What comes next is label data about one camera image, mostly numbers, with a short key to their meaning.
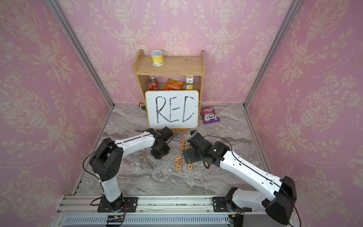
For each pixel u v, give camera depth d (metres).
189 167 0.85
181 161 0.87
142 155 0.90
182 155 0.89
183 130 1.00
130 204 0.74
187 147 0.92
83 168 0.48
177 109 0.94
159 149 0.76
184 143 0.95
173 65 0.83
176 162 0.87
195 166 0.85
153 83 0.90
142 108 1.06
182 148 0.92
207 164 0.63
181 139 0.97
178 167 0.85
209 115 1.10
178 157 0.90
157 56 0.79
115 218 0.73
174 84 0.99
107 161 0.48
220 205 0.73
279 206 0.37
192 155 0.66
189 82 0.90
